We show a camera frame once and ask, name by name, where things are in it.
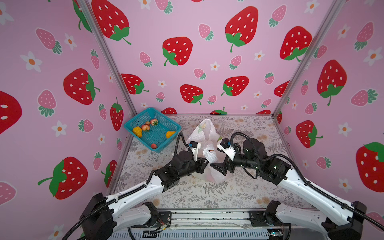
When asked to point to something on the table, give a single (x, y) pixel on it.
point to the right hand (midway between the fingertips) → (213, 155)
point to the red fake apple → (145, 127)
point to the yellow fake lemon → (138, 131)
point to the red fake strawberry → (154, 122)
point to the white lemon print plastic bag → (204, 132)
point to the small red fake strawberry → (153, 146)
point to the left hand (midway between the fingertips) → (211, 160)
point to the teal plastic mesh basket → (154, 128)
